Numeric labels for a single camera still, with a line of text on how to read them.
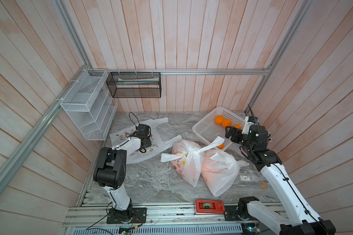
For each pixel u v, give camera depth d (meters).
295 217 0.40
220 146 0.96
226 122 1.07
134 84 1.03
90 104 0.70
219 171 0.80
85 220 0.75
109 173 0.48
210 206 0.72
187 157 0.78
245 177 0.85
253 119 0.65
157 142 1.01
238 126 0.66
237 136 0.67
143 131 0.77
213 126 1.11
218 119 1.10
